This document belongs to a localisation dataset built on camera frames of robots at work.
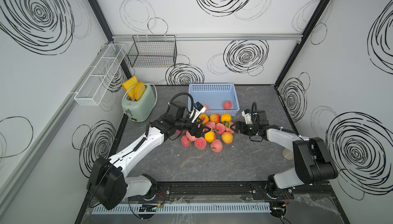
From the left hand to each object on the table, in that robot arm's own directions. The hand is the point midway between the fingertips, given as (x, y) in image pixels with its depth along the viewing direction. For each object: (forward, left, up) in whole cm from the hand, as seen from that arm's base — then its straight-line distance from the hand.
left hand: (205, 125), depth 75 cm
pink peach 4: (+8, -15, -14) cm, 22 cm away
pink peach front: (-4, -7, -15) cm, 17 cm away
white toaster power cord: (+32, +38, -4) cm, 50 cm away
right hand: (+7, -20, -15) cm, 26 cm away
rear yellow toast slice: (+30, +46, -1) cm, 55 cm away
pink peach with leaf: (+7, -10, -14) cm, 19 cm away
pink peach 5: (-3, +2, -14) cm, 14 cm away
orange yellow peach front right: (+1, -14, -15) cm, 20 cm away
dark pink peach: (-1, +10, -16) cm, 19 cm away
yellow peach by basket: (+15, -14, -15) cm, 25 cm away
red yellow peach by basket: (+14, -7, -15) cm, 22 cm away
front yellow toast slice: (+23, +39, 0) cm, 45 cm away
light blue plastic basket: (+38, -9, -20) cm, 44 cm away
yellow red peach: (+13, -1, -14) cm, 19 cm away
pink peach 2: (+24, -2, -17) cm, 30 cm away
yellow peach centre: (+2, -4, -15) cm, 16 cm away
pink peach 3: (+9, -4, -14) cm, 17 cm away
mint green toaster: (+14, +39, -9) cm, 42 cm away
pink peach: (+25, -16, -15) cm, 33 cm away
